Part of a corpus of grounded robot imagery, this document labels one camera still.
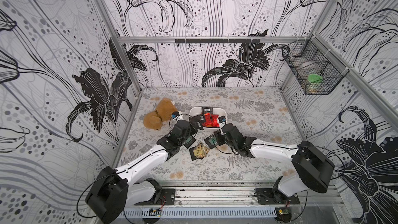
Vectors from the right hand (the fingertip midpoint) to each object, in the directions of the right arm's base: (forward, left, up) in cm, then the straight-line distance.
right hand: (217, 130), depth 88 cm
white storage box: (+16, +13, -2) cm, 21 cm away
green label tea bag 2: (-3, +17, -8) cm, 19 cm away
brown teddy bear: (+13, +32, +5) cm, 35 cm away
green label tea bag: (-3, +3, -8) cm, 9 cm away
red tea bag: (+8, +5, -2) cm, 10 cm away
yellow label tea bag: (-10, +11, -7) cm, 16 cm away
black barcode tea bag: (+17, +7, -2) cm, 18 cm away
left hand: (-1, +11, +6) cm, 12 cm away
